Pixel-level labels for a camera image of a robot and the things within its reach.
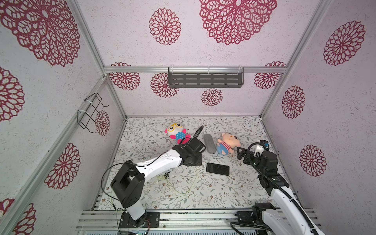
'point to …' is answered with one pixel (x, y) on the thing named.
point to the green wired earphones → (167, 176)
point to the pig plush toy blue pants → (228, 142)
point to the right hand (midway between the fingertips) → (243, 148)
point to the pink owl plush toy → (176, 131)
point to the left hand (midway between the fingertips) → (198, 161)
